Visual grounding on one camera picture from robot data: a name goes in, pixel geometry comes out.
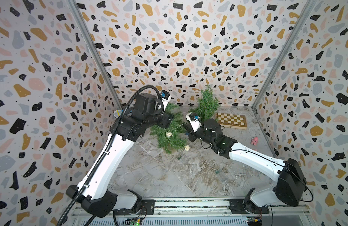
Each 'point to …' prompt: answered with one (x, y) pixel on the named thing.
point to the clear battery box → (218, 171)
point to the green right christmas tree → (207, 104)
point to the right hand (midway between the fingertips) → (185, 125)
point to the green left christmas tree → (174, 137)
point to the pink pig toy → (254, 141)
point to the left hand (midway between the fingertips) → (169, 112)
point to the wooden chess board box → (232, 120)
